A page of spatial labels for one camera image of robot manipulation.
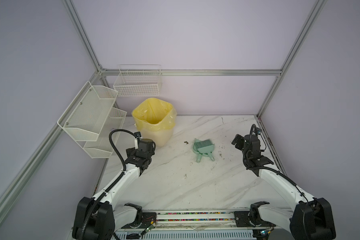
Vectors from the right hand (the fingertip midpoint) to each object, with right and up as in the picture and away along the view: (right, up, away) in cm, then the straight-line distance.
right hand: (242, 137), depth 84 cm
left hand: (-60, -7, 0) cm, 60 cm away
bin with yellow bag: (-55, +12, +23) cm, 60 cm away
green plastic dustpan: (-23, -12, +11) cm, 28 cm away
